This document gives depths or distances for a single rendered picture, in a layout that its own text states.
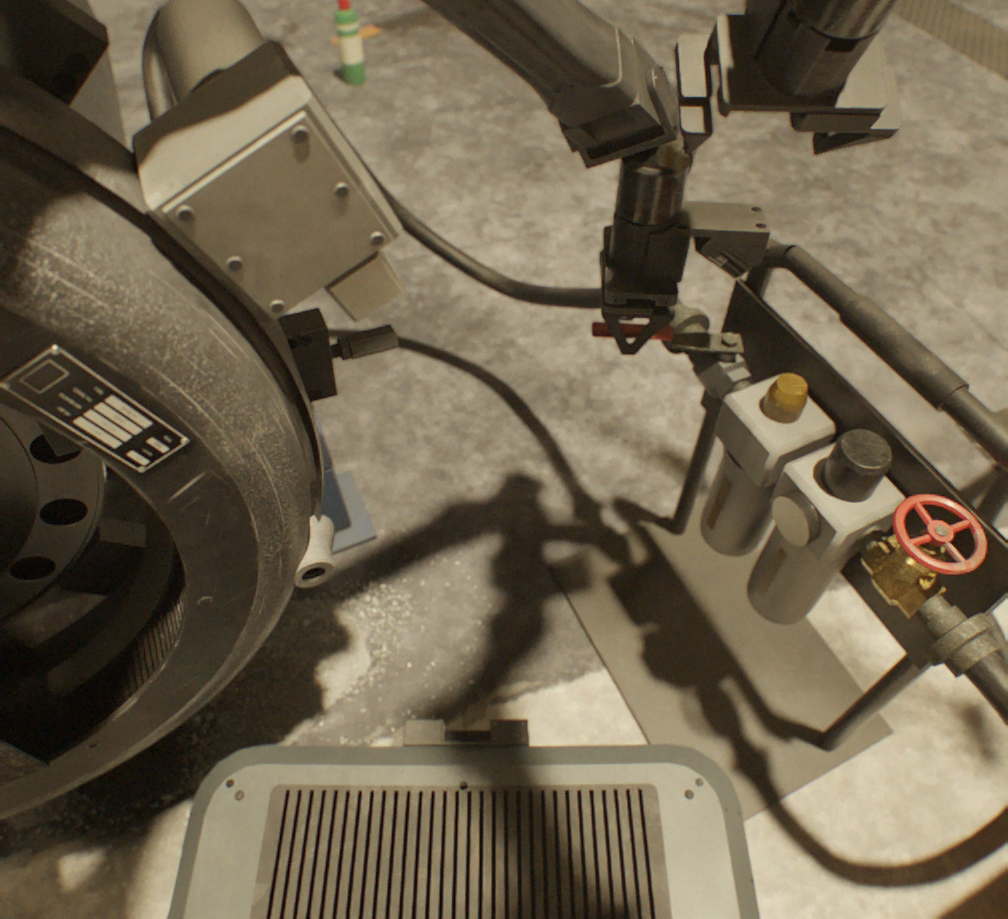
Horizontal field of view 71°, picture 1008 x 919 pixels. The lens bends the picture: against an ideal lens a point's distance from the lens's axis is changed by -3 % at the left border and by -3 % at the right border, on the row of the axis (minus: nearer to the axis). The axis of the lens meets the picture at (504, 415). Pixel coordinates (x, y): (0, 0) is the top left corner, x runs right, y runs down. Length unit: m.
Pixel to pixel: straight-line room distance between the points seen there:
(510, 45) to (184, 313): 0.26
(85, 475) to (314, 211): 0.33
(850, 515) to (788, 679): 0.46
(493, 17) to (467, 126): 1.66
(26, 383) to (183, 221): 0.11
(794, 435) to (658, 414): 0.62
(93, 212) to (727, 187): 1.69
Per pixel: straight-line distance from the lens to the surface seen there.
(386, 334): 0.63
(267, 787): 0.79
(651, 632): 1.10
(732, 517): 0.84
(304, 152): 0.40
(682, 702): 1.07
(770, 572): 0.81
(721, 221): 0.68
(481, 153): 2.01
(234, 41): 0.55
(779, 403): 0.73
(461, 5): 0.47
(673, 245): 0.66
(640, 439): 1.29
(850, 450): 0.68
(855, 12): 0.45
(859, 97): 0.52
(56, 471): 0.66
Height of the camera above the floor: 0.99
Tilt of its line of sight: 49 degrees down
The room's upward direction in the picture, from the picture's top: 1 degrees counter-clockwise
